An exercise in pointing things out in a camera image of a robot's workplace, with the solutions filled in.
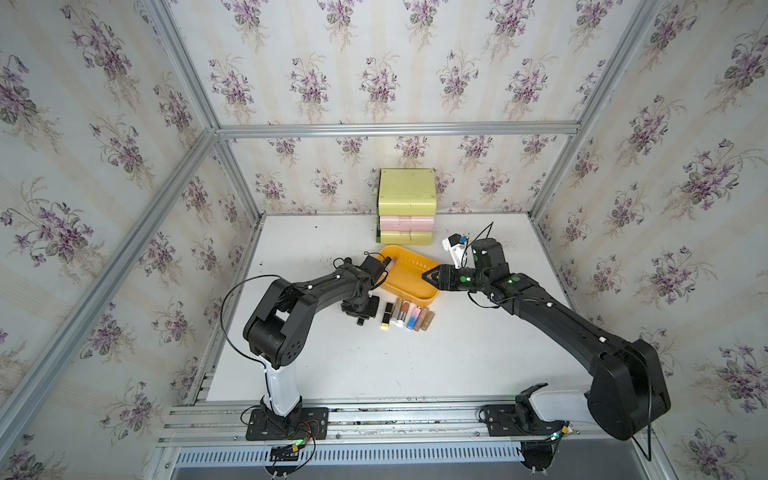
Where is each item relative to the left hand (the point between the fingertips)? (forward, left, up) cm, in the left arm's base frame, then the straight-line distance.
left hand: (370, 317), depth 93 cm
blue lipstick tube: (-1, -13, +2) cm, 14 cm away
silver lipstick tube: (+2, -9, +2) cm, 9 cm away
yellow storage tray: (+14, -12, +1) cm, 19 cm away
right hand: (+3, -17, +19) cm, 26 cm away
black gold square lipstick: (-3, -5, +1) cm, 6 cm away
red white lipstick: (+2, -11, +2) cm, 11 cm away
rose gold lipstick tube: (-1, -16, +2) cm, 16 cm away
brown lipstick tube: (-2, -18, +2) cm, 18 cm away
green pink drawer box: (+27, -11, +22) cm, 37 cm away
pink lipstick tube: (+19, -7, +2) cm, 21 cm away
